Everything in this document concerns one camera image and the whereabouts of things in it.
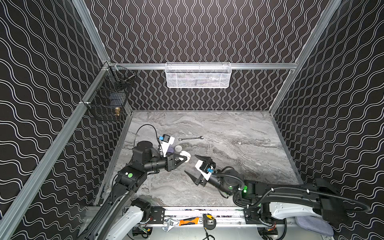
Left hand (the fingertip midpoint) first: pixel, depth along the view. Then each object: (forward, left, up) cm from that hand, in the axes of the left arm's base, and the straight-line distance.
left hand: (187, 159), depth 64 cm
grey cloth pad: (-17, -61, -28) cm, 69 cm away
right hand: (0, -2, -2) cm, 3 cm away
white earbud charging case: (+22, +9, -25) cm, 35 cm away
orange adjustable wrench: (-19, +9, -27) cm, 34 cm away
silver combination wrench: (+31, -5, -26) cm, 41 cm away
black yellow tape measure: (-18, -10, -25) cm, 33 cm away
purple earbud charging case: (+20, +14, -26) cm, 36 cm away
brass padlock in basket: (+28, +41, +2) cm, 50 cm away
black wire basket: (+41, +51, +2) cm, 65 cm away
